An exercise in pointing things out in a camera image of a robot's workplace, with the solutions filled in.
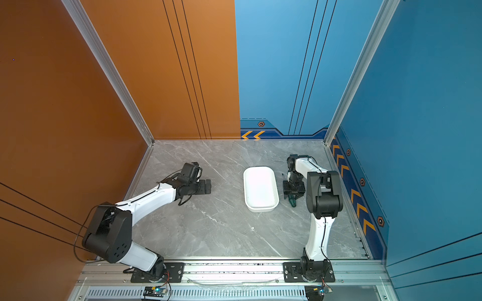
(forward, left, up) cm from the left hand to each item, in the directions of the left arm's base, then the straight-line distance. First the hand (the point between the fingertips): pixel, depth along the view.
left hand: (205, 183), depth 92 cm
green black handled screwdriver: (-6, -43, -4) cm, 44 cm away
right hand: (-3, -44, -7) cm, 44 cm away
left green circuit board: (-43, +15, -8) cm, 46 cm away
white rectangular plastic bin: (0, -28, -5) cm, 28 cm away
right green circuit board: (-43, -47, -7) cm, 64 cm away
